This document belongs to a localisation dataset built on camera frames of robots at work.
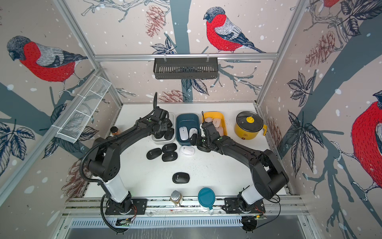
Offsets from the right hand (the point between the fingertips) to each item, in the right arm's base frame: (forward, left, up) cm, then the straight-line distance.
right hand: (193, 139), depth 88 cm
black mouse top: (-2, +16, -8) cm, 18 cm away
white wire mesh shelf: (-2, +67, +13) cm, 69 cm away
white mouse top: (-3, +4, -8) cm, 10 cm away
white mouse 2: (+11, +2, -7) cm, 13 cm away
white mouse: (+10, +8, -8) cm, 15 cm away
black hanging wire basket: (+48, +8, +18) cm, 52 cm away
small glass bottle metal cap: (-31, +7, +1) cm, 32 cm away
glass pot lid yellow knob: (+13, -35, +3) cm, 37 cm away
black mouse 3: (-20, +7, -9) cm, 23 cm away
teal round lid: (-30, -8, -3) cm, 32 cm away
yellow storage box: (+25, -16, -6) cm, 30 cm away
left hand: (+11, +20, +3) cm, 23 cm away
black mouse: (+9, +18, -8) cm, 21 cm away
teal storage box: (+21, +4, -8) cm, 23 cm away
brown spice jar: (+5, +51, 0) cm, 51 cm away
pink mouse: (+23, -10, -10) cm, 27 cm away
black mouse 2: (-8, +15, -8) cm, 19 cm away
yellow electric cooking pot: (+6, -32, -3) cm, 33 cm away
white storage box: (+1, +20, -5) cm, 20 cm away
